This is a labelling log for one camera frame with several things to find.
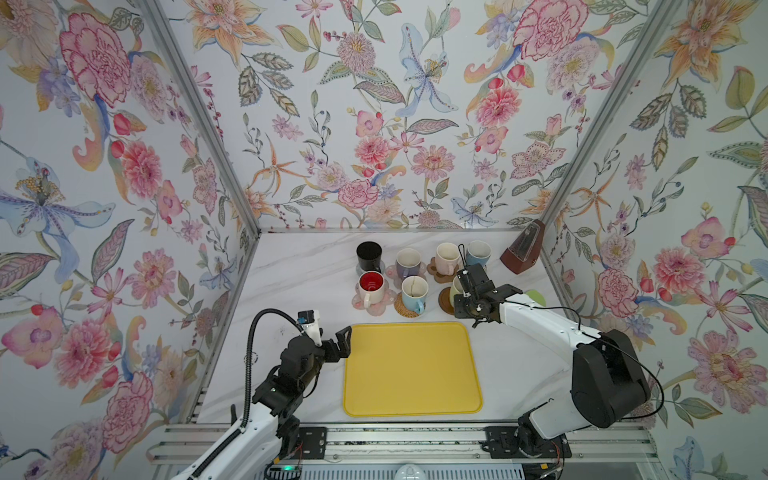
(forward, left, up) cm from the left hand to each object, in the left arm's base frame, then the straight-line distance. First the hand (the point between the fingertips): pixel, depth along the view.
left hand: (342, 331), depth 82 cm
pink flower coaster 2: (+12, -9, -10) cm, 18 cm away
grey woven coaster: (+30, -11, -11) cm, 34 cm away
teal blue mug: (+29, -44, -1) cm, 53 cm away
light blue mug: (+17, -22, -6) cm, 28 cm away
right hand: (+10, -35, -3) cm, 37 cm away
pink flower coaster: (+28, -15, -11) cm, 34 cm away
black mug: (+28, -7, -1) cm, 29 cm away
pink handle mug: (+27, -33, -2) cm, 43 cm away
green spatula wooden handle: (+18, -65, -13) cm, 68 cm away
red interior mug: (+20, -7, -8) cm, 23 cm away
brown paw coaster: (+24, -32, -9) cm, 41 cm away
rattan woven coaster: (+12, -17, -9) cm, 23 cm away
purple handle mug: (+30, -21, -7) cm, 37 cm away
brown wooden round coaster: (+16, -32, -10) cm, 37 cm away
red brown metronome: (+30, -61, -1) cm, 68 cm away
